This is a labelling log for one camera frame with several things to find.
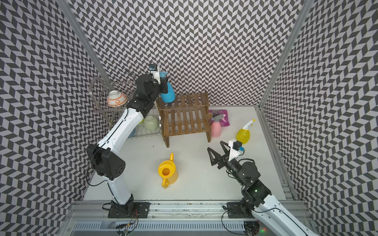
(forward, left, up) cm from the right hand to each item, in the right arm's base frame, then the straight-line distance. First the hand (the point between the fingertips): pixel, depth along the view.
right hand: (213, 148), depth 70 cm
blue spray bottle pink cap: (+28, +23, +8) cm, 38 cm away
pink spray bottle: (+21, -4, -11) cm, 24 cm away
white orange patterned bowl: (+26, +52, +10) cm, 59 cm away
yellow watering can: (-6, +24, -12) cm, 28 cm away
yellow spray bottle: (+17, -21, -14) cm, 31 cm away
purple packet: (+39, -4, -18) cm, 43 cm away
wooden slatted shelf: (+30, +14, -9) cm, 35 cm away
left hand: (+33, +25, +17) cm, 45 cm away
